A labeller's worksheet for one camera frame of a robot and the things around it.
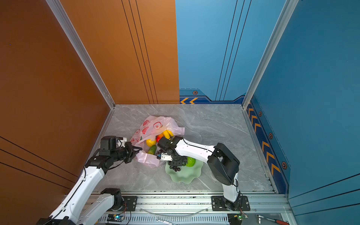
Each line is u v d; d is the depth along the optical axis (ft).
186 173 2.72
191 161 2.66
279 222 2.24
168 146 2.20
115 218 2.32
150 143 3.00
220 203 2.38
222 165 1.52
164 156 2.48
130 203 2.42
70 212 1.34
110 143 2.03
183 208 2.38
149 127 2.92
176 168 2.66
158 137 2.95
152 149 2.95
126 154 2.24
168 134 3.10
